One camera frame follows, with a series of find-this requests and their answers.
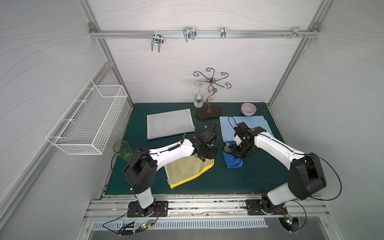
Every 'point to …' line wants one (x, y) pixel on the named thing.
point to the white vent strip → (181, 223)
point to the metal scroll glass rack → (204, 112)
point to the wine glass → (198, 100)
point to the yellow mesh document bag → (182, 170)
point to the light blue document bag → (250, 121)
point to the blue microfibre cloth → (231, 162)
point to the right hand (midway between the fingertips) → (235, 155)
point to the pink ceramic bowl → (248, 109)
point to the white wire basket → (90, 123)
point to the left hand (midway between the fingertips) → (216, 156)
